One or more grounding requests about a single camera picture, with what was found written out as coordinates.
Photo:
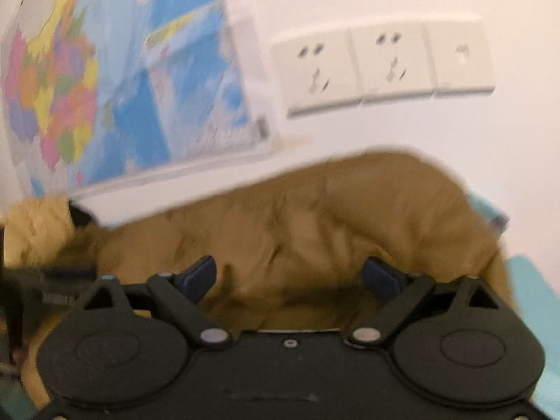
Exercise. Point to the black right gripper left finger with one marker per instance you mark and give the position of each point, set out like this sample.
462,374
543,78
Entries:
162,311

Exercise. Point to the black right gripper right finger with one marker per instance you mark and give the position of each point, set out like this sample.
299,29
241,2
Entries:
415,310

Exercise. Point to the white wall socket panel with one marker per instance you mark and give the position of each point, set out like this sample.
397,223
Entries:
383,61

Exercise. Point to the colourful wall map poster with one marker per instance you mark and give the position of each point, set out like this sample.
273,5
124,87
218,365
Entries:
101,90

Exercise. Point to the brown puffer jacket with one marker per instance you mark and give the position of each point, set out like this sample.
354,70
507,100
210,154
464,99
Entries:
289,250

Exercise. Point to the light blue bed sheet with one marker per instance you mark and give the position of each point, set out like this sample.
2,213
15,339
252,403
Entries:
538,305

